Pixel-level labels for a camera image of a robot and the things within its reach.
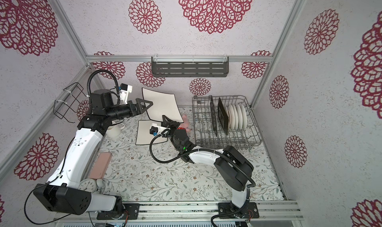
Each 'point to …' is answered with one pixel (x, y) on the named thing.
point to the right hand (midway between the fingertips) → (166, 112)
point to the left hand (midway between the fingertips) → (148, 107)
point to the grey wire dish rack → (204, 135)
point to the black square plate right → (223, 115)
